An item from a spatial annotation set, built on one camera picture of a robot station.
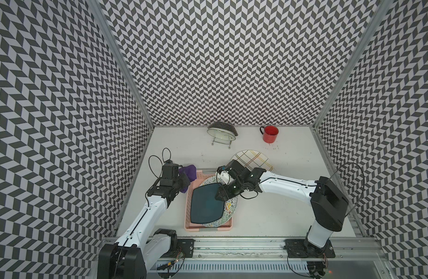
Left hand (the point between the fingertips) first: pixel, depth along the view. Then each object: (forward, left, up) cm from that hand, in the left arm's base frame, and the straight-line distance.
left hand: (185, 179), depth 85 cm
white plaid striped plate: (+16, -35, -8) cm, 40 cm away
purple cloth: (+3, -2, +2) cm, 5 cm away
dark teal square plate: (-12, -10, -4) cm, 16 cm away
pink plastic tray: (-20, -3, -7) cm, 22 cm away
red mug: (+33, -49, -4) cm, 59 cm away
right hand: (-10, -18, -1) cm, 20 cm away
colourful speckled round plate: (-13, -22, -2) cm, 26 cm away
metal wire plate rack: (+30, -19, -5) cm, 36 cm away
